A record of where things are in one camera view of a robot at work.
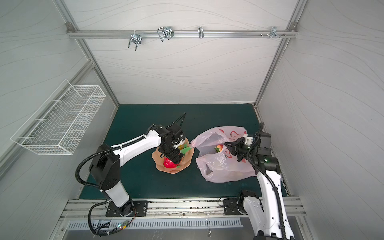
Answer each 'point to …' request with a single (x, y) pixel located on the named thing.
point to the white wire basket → (59, 125)
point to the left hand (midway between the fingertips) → (171, 157)
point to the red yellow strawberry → (218, 148)
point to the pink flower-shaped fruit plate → (185, 161)
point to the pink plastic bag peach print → (217, 162)
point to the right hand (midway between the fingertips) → (224, 142)
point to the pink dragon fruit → (167, 163)
